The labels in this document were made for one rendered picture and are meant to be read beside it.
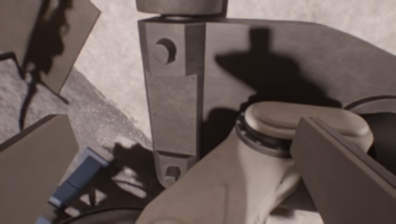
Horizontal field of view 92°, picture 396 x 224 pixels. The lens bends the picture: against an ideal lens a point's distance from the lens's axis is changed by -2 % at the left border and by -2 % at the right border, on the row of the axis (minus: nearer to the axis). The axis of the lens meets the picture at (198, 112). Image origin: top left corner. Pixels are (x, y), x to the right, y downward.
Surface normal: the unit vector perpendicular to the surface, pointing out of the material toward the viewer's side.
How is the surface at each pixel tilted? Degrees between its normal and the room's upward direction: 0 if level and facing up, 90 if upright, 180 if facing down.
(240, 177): 90
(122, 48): 0
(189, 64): 45
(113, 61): 0
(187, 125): 0
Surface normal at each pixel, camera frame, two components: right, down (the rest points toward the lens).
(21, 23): -0.19, 0.50
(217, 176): 0.02, -0.86
